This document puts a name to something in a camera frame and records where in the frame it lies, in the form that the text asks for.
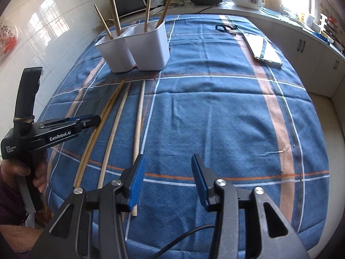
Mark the person's left hand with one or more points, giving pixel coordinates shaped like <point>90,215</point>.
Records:
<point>10,171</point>

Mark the pale wooden chopstick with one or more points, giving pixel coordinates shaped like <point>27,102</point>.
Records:
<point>138,140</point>
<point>110,140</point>

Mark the red printed plastic bag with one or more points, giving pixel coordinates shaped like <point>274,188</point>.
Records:
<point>9,43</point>

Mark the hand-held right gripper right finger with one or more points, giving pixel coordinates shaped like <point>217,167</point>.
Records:
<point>200,183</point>

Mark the brown bamboo chopstick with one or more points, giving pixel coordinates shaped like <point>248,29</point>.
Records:
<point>90,140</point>
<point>168,2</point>
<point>116,13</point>
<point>148,5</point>
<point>94,140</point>
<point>103,23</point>
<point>112,13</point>

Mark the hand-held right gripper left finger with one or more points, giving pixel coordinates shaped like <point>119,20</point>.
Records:
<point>136,178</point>

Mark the white microwave oven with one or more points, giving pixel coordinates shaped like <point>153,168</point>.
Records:
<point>129,2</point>

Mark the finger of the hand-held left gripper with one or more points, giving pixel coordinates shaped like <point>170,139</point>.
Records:
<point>86,119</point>

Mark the smartphone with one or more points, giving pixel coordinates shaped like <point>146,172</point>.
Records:
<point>262,50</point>

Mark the white two-compartment utensil holder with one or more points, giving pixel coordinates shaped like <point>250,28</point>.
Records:
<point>148,51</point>

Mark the white kitchen cabinet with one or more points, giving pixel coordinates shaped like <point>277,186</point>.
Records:
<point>318,56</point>

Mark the blue plaid tablecloth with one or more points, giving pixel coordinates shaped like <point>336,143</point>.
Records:
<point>215,113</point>

